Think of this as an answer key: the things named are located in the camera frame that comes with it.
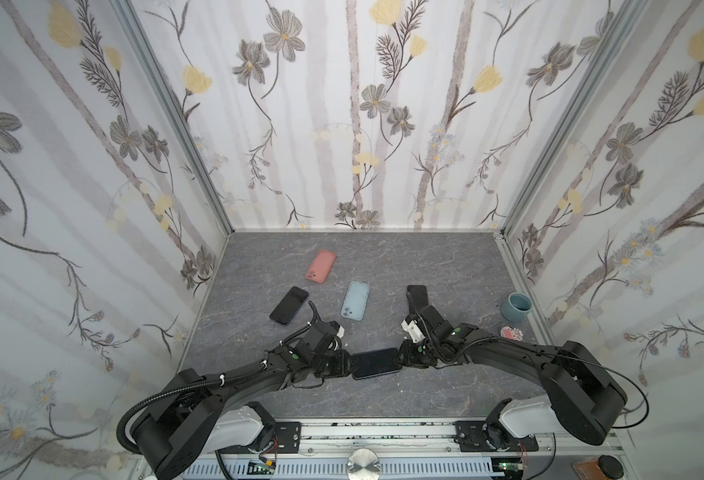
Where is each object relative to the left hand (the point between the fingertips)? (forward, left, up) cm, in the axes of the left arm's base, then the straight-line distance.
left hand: (351, 361), depth 83 cm
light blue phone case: (+23, -2, -6) cm, 23 cm away
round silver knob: (-25, -2, +12) cm, 27 cm away
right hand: (+1, -11, +1) cm, 11 cm away
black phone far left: (+21, +21, -5) cm, 30 cm away
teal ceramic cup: (+16, -54, +1) cm, 56 cm away
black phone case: (0, -7, -2) cm, 7 cm away
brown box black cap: (-27, -53, +8) cm, 60 cm away
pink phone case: (+38, +11, -6) cm, 40 cm away
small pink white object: (+7, -49, 0) cm, 50 cm away
